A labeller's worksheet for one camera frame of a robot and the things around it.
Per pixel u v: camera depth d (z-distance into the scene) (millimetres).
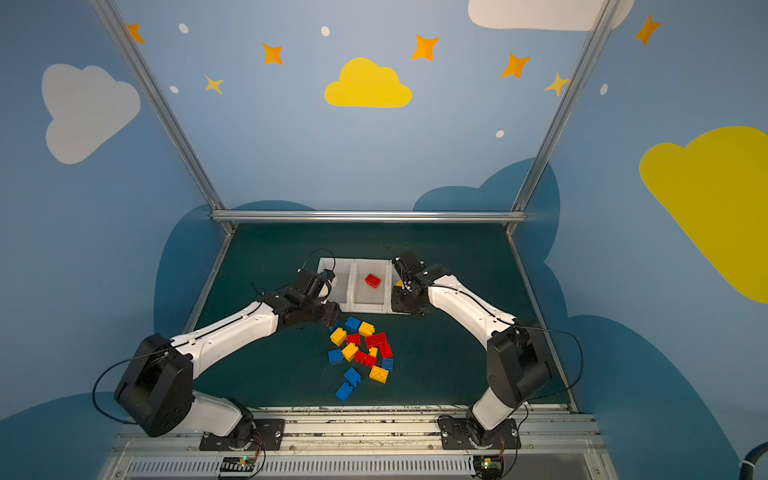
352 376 820
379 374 840
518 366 446
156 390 420
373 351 882
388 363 853
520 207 1151
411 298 639
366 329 908
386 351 879
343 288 931
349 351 865
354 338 905
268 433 747
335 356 876
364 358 857
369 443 735
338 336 902
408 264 690
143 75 783
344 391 805
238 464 731
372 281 1036
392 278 967
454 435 742
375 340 896
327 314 778
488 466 733
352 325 922
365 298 988
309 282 675
